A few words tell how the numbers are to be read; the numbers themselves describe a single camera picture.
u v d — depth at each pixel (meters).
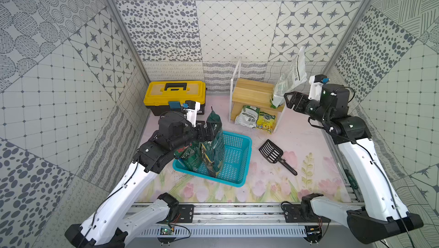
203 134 0.56
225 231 0.70
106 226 0.37
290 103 0.59
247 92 0.96
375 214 0.38
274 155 0.93
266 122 0.99
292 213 0.73
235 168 0.88
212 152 0.80
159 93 1.00
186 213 0.74
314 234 0.72
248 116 1.00
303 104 0.58
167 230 0.72
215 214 0.75
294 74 0.72
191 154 0.78
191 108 0.56
